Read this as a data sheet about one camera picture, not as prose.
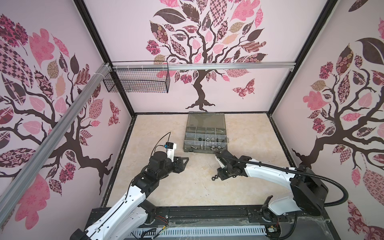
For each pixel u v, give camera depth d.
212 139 1.03
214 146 0.98
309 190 0.43
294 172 0.46
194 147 0.98
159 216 0.73
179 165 0.66
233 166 0.64
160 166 0.59
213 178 0.86
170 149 0.68
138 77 0.95
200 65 0.93
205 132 1.02
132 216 0.57
